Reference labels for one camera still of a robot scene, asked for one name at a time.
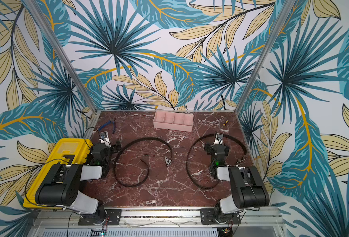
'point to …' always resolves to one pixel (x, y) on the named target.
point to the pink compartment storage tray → (173, 121)
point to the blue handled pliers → (108, 122)
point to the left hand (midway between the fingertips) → (110, 140)
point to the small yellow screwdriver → (226, 122)
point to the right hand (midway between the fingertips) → (218, 141)
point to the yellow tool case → (80, 148)
